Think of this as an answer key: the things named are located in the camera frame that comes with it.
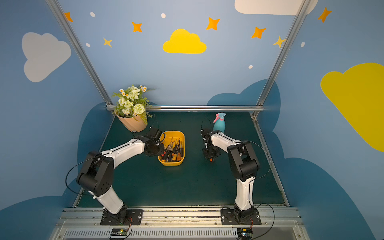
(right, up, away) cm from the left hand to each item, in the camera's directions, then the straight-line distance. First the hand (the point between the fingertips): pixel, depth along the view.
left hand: (161, 150), depth 94 cm
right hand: (+33, -4, +4) cm, 34 cm away
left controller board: (-16, -37, -22) cm, 46 cm away
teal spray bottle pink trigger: (+38, +17, +8) cm, 43 cm away
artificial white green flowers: (-16, +29, -6) cm, 34 cm away
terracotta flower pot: (-20, +17, +7) cm, 27 cm away
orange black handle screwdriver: (+31, -6, 0) cm, 32 cm away
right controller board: (+46, -38, -21) cm, 63 cm away
